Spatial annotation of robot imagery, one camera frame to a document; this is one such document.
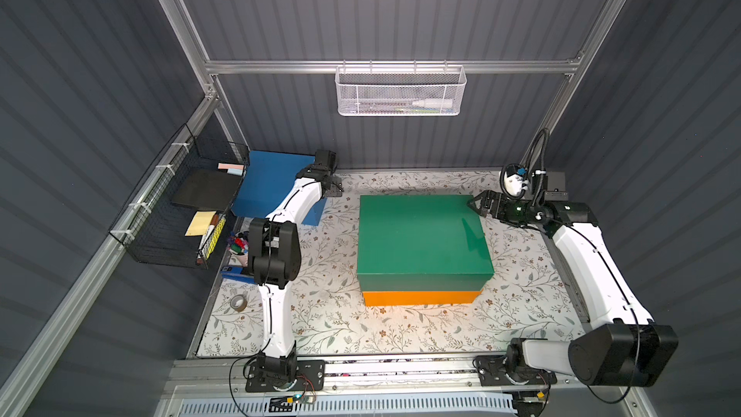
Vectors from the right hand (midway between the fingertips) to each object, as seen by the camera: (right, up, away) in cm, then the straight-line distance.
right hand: (486, 206), depth 77 cm
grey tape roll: (-72, -29, +9) cm, 78 cm away
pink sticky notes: (-73, +11, +7) cm, 74 cm away
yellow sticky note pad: (-75, -4, -5) cm, 75 cm away
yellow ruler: (-70, -7, -7) cm, 70 cm away
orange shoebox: (-16, -28, +9) cm, 34 cm away
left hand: (-50, +6, +22) cm, 55 cm away
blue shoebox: (-72, +10, +32) cm, 79 cm away
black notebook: (-76, +5, +2) cm, 76 cm away
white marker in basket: (-11, +33, +15) cm, 38 cm away
